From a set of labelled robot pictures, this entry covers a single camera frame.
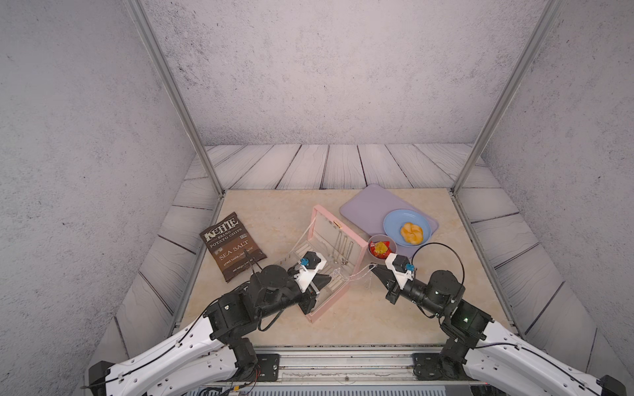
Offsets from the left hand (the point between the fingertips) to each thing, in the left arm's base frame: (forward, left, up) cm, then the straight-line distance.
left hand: (331, 282), depth 64 cm
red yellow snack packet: (+24, -20, -22) cm, 38 cm away
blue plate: (+39, -30, -24) cm, 55 cm away
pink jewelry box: (+24, +3, -14) cm, 28 cm away
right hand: (+5, -12, -2) cm, 13 cm away
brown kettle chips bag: (+27, +38, -24) cm, 52 cm away
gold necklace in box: (+16, -5, -11) cm, 20 cm away
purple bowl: (+28, -21, -21) cm, 41 cm away
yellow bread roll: (+31, -34, -23) cm, 51 cm away
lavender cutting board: (+47, -20, -27) cm, 58 cm away
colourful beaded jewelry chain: (+4, -8, -4) cm, 10 cm away
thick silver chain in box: (+14, -6, -14) cm, 21 cm away
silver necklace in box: (+17, -3, -13) cm, 22 cm away
